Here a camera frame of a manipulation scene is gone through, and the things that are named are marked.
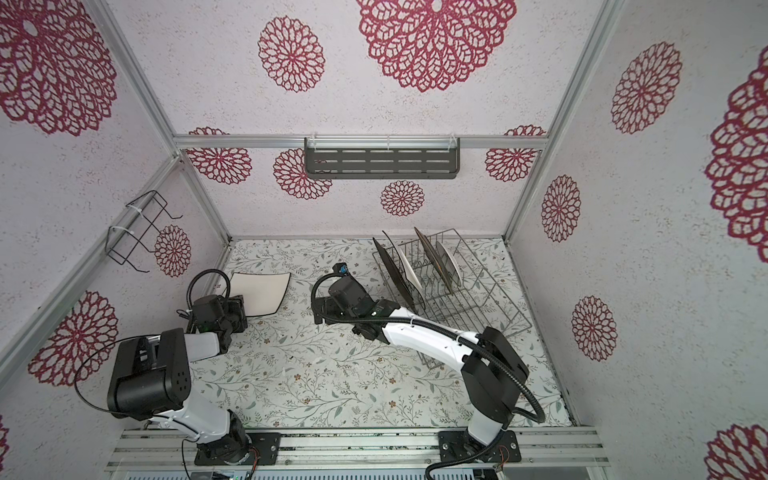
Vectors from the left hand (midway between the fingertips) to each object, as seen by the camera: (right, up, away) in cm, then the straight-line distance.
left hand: (246, 302), depth 96 cm
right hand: (+29, +3, -16) cm, 33 cm away
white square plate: (+3, +3, +5) cm, 6 cm away
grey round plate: (+65, +13, -4) cm, 66 cm away
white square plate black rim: (+52, +11, -9) cm, 53 cm away
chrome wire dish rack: (+64, +7, +9) cm, 65 cm away
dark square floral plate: (+49, +9, -3) cm, 50 cm away
